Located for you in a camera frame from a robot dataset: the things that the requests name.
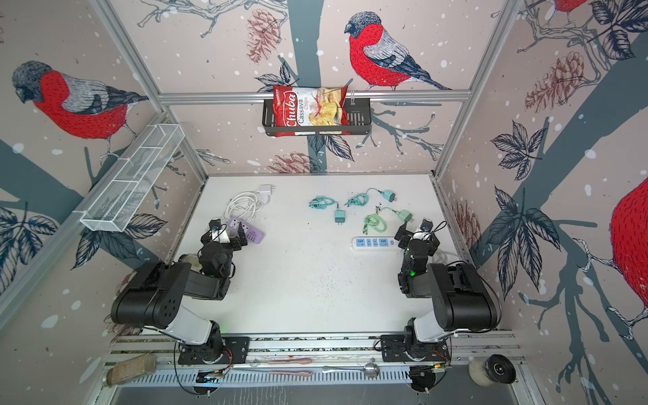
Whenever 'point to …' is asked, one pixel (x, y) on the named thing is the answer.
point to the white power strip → (376, 244)
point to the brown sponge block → (132, 368)
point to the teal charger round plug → (361, 200)
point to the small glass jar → (191, 260)
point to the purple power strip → (253, 234)
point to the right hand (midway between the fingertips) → (417, 224)
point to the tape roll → (493, 369)
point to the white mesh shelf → (116, 205)
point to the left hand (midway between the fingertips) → (230, 220)
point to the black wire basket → (359, 115)
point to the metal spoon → (369, 369)
